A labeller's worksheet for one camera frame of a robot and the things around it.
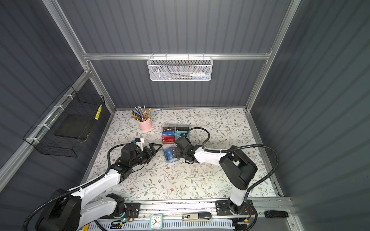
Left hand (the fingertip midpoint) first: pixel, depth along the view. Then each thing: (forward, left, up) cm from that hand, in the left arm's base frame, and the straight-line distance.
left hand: (159, 148), depth 83 cm
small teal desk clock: (-34, +1, -11) cm, 36 cm away
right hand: (+2, -12, -9) cm, 15 cm away
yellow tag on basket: (+18, +35, +13) cm, 42 cm away
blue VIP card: (+16, -5, -7) cm, 18 cm away
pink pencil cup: (+25, +13, -8) cm, 29 cm away
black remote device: (-35, -57, -8) cm, 68 cm away
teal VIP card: (+15, -11, -6) cm, 19 cm away
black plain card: (+18, -14, -5) cm, 23 cm away
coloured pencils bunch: (+30, +16, -1) cm, 33 cm away
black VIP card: (+18, -4, -5) cm, 19 cm away
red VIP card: (+13, -4, -10) cm, 16 cm away
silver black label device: (-34, -21, -6) cm, 40 cm away
